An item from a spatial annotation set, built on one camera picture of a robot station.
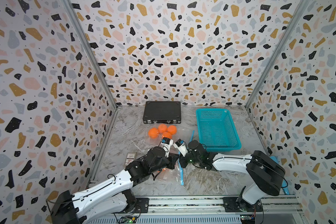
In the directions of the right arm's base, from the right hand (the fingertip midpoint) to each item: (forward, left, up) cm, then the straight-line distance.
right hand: (173, 159), depth 82 cm
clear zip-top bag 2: (-7, 0, -9) cm, 12 cm away
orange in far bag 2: (+26, +9, -4) cm, 28 cm away
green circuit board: (-29, +22, -8) cm, 37 cm away
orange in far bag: (+21, +15, -3) cm, 26 cm away
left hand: (-3, -5, +9) cm, 11 cm away
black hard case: (+40, +6, -3) cm, 41 cm away
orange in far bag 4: (+19, +5, -2) cm, 20 cm away
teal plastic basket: (+29, -32, -10) cm, 44 cm away
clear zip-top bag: (+25, -7, -8) cm, 27 cm away
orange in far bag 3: (+26, +2, -5) cm, 26 cm away
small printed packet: (+3, +28, -6) cm, 29 cm away
